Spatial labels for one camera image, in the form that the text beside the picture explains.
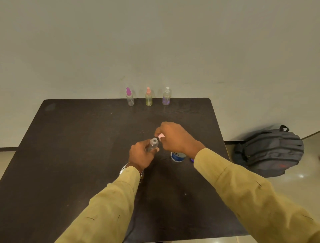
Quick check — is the person's right hand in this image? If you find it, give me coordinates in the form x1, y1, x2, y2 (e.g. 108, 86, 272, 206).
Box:
154, 121, 207, 160

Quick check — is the person's left hand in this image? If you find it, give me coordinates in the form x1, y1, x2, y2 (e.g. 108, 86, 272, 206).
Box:
128, 139, 160, 174

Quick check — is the large clear bottle blue label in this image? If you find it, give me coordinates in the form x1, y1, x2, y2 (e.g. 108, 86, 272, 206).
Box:
170, 151, 187, 163

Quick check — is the small clear bottle pink cap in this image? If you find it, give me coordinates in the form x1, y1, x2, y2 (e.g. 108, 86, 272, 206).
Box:
147, 137, 159, 153

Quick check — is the purple-tinted spray bottle white cap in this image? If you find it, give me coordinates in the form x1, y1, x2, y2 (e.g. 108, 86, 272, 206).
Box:
162, 86, 171, 106

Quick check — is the small bottle magenta cap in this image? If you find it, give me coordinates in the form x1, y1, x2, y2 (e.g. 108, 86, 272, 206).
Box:
126, 87, 135, 106

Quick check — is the person's left forearm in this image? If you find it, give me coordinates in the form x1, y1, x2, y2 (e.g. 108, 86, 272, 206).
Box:
54, 166, 141, 243

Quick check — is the person's right forearm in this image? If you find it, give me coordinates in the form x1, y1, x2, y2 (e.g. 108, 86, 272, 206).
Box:
194, 148, 320, 243

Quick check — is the silver wristwatch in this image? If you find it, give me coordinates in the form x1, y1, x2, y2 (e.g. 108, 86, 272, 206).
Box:
119, 162, 145, 183

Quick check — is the grey backpack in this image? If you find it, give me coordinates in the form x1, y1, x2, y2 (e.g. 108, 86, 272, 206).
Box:
232, 125, 305, 178

